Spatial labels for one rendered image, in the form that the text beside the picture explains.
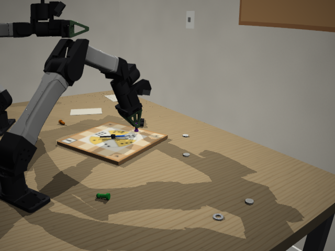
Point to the green game pawn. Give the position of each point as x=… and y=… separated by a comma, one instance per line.
x=107, y=196

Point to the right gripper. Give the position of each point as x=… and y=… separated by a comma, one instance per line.
x=125, y=109

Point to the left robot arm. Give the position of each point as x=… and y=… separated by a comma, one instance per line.
x=39, y=11

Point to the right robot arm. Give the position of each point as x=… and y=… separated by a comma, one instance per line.
x=17, y=146

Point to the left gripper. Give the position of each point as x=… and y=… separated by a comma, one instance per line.
x=67, y=29

